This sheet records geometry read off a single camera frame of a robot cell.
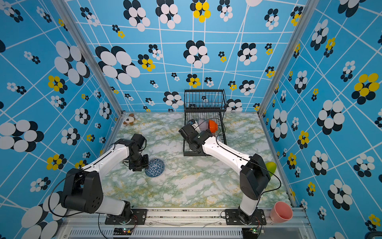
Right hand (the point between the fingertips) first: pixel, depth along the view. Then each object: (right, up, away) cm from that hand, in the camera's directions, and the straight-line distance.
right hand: (204, 136), depth 85 cm
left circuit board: (-42, -46, -13) cm, 63 cm away
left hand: (-33, -18, +1) cm, 38 cm away
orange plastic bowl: (+6, +6, +15) cm, 17 cm away
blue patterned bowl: (-29, -20, +4) cm, 36 cm away
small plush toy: (-56, +10, +27) cm, 63 cm away
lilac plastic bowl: (0, +7, +15) cm, 17 cm away
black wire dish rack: (-2, +24, +37) cm, 44 cm away
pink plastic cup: (+34, -34, -18) cm, 51 cm away
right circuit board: (+20, -45, -15) cm, 52 cm away
